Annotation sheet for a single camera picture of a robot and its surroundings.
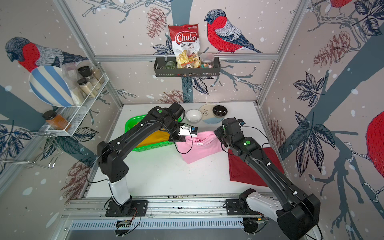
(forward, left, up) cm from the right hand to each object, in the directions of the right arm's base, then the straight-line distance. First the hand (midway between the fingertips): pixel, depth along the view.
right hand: (214, 127), depth 77 cm
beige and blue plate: (+29, +2, -23) cm, 37 cm away
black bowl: (+29, -7, -19) cm, 36 cm away
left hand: (-2, +15, -4) cm, 16 cm away
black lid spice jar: (+12, +67, +14) cm, 70 cm away
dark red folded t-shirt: (-15, -17, -23) cm, 32 cm away
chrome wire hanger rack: (-17, +68, +12) cm, 71 cm away
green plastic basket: (+15, +54, -15) cm, 58 cm away
